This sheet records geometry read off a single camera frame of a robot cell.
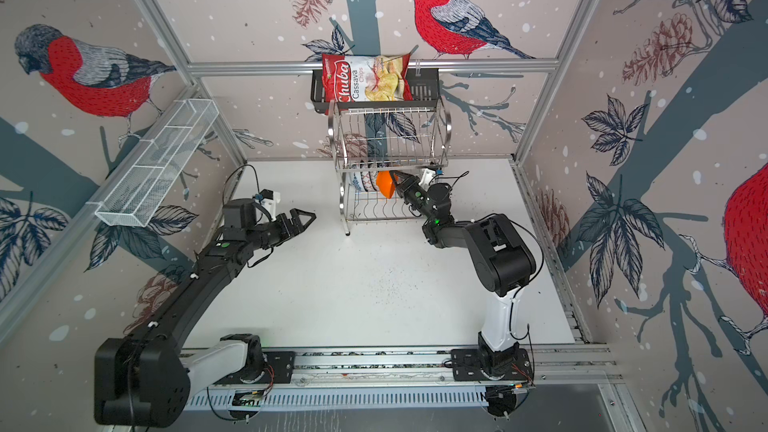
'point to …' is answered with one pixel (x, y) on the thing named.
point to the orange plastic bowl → (386, 182)
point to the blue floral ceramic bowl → (356, 183)
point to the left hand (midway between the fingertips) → (304, 220)
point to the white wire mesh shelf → (156, 163)
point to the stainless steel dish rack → (381, 154)
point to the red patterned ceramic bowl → (367, 181)
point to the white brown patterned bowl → (373, 175)
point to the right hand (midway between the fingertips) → (384, 177)
